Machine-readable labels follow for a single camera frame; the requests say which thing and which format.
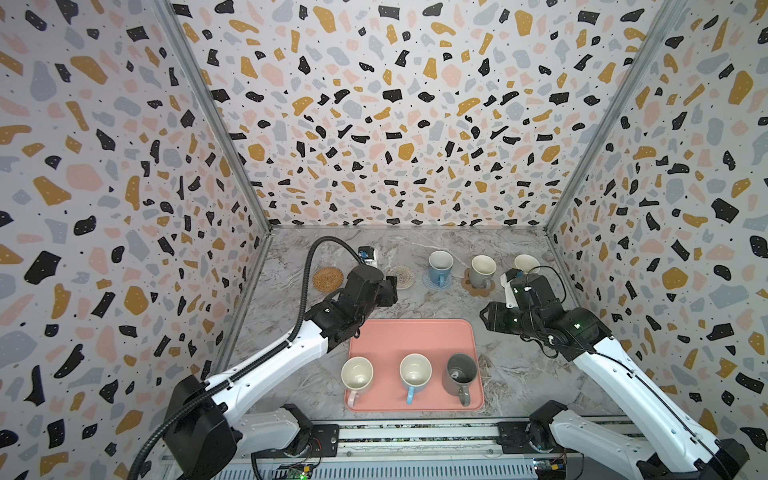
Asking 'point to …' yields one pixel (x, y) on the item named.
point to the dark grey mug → (459, 373)
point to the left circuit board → (298, 471)
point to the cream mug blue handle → (415, 370)
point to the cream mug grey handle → (482, 269)
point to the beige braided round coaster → (405, 276)
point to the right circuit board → (553, 468)
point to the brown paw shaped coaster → (477, 292)
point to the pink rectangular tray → (386, 342)
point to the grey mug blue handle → (440, 264)
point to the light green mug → (526, 262)
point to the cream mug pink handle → (357, 373)
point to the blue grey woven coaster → (429, 284)
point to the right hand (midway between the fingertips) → (486, 310)
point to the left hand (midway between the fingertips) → (391, 273)
